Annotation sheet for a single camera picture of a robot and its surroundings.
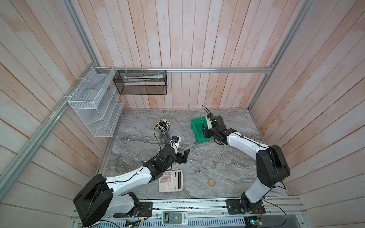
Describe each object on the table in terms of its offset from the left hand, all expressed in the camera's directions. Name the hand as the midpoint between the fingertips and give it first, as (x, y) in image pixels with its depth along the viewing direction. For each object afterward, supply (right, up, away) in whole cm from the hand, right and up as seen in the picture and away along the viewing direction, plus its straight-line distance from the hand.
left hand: (183, 150), depth 81 cm
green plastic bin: (+10, +14, +20) cm, 27 cm away
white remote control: (-5, -32, -11) cm, 34 cm away
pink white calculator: (-7, -18, 0) cm, 20 cm away
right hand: (+15, +11, +12) cm, 22 cm away
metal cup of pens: (-13, +12, +6) cm, 18 cm away
